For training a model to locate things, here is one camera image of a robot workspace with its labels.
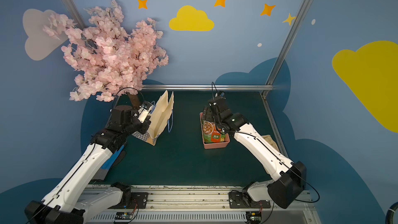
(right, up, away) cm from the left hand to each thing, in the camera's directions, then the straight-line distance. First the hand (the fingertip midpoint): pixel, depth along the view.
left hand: (147, 114), depth 76 cm
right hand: (+33, +2, +2) cm, 33 cm away
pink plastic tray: (+35, -19, +12) cm, 41 cm away
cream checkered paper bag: (+2, -1, +15) cm, 16 cm away
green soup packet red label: (+33, -13, +17) cm, 39 cm away
